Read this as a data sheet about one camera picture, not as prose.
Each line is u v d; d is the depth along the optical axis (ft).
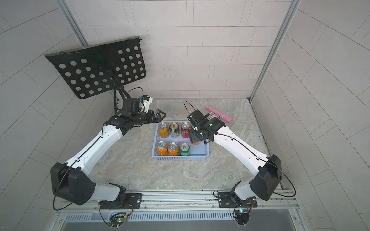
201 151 2.79
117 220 2.14
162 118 2.36
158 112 2.27
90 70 2.25
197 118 1.87
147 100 2.31
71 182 1.28
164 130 2.87
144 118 2.18
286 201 2.33
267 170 1.31
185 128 2.91
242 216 2.23
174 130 2.85
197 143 2.20
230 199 2.10
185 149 2.58
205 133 1.67
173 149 2.58
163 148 2.64
